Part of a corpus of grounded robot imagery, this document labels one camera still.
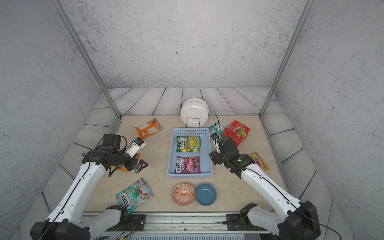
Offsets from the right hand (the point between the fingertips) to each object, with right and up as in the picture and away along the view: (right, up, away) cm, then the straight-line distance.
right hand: (221, 148), depth 81 cm
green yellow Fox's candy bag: (-19, 0, +21) cm, 28 cm away
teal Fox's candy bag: (-47, -25, -1) cm, 53 cm away
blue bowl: (-9, -25, 0) cm, 26 cm away
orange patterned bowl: (-21, -25, +1) cm, 33 cm away
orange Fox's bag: (-47, -8, -12) cm, 49 cm away
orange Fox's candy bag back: (-49, +10, +31) cm, 59 cm away
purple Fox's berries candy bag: (-20, -11, +11) cm, 25 cm away
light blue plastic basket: (-8, -11, +13) cm, 19 cm away
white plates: (-15, +21, +23) cm, 35 cm away
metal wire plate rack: (-16, +17, +22) cm, 32 cm away
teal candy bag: (+3, +10, +31) cm, 33 cm away
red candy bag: (+15, +8, +25) cm, 30 cm away
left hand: (-42, -5, -3) cm, 42 cm away
